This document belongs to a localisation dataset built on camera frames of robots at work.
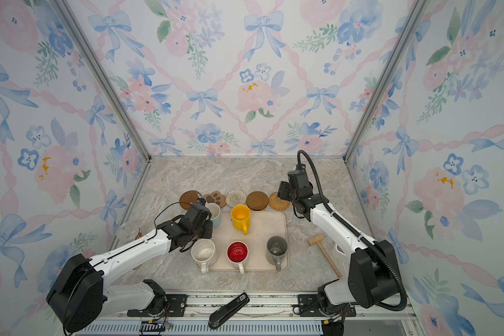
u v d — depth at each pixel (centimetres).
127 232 90
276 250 83
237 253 84
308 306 73
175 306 74
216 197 103
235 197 103
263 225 95
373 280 42
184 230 62
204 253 85
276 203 101
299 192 65
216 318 67
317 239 88
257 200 101
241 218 96
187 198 103
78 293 40
